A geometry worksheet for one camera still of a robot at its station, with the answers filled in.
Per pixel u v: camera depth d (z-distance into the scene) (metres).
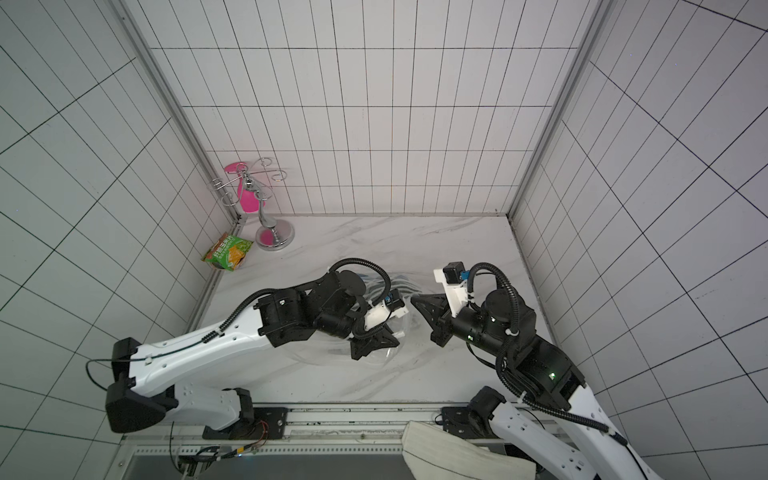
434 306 0.52
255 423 0.66
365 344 0.53
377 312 0.54
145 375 0.39
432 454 0.68
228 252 1.00
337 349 0.74
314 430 0.73
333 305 0.49
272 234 1.13
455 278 0.48
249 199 1.00
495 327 0.42
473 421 0.64
